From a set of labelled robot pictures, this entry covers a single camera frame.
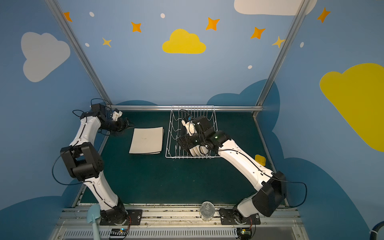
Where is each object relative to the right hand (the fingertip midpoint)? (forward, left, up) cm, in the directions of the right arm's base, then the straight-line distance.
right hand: (185, 137), depth 76 cm
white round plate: (-1, -4, -14) cm, 15 cm away
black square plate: (-7, -1, +6) cm, 9 cm away
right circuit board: (-37, -32, -29) cm, 57 cm away
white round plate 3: (-7, -7, +3) cm, 10 cm away
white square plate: (+11, +29, -22) cm, 38 cm away
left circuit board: (-40, +31, -27) cm, 58 cm away
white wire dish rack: (+24, +10, -24) cm, 35 cm away
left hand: (+11, +37, -9) cm, 39 cm away
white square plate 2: (+12, +28, -22) cm, 38 cm away
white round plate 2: (0, -6, -14) cm, 15 cm away
